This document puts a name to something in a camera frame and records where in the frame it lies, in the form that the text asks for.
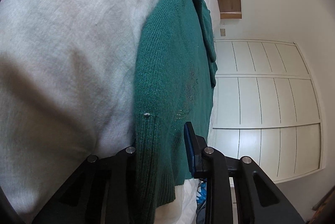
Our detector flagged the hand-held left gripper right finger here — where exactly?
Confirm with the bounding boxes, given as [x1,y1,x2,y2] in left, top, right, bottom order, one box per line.
[184,121,305,224]

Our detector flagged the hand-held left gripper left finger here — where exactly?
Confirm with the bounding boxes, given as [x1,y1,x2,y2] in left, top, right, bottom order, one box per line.
[31,147,139,224]

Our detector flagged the green knitted sweater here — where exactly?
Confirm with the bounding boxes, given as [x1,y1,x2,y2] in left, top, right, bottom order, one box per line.
[130,0,218,224]

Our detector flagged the blue white patterned cloth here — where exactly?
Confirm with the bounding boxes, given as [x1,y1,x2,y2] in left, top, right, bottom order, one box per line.
[196,179,208,224]

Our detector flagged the white wardrobe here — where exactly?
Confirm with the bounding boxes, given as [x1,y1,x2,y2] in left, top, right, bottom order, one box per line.
[208,39,322,184]

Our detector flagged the bed with white duvet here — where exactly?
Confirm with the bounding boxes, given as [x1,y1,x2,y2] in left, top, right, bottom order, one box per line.
[0,0,221,224]

